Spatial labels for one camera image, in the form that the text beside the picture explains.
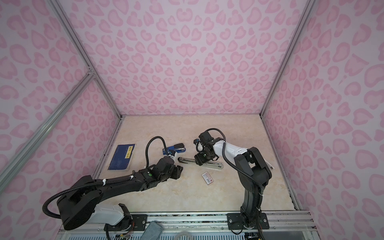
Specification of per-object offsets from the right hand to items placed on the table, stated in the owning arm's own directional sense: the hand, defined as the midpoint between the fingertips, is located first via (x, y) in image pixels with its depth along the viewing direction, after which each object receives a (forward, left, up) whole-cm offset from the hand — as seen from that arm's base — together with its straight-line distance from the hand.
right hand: (201, 158), depth 92 cm
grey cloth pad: (-38, +22, 0) cm, 44 cm away
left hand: (-7, +11, +4) cm, 14 cm away
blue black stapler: (+8, +15, 0) cm, 17 cm away
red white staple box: (-11, -4, -3) cm, 12 cm away
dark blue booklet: (0, +50, -2) cm, 50 cm away
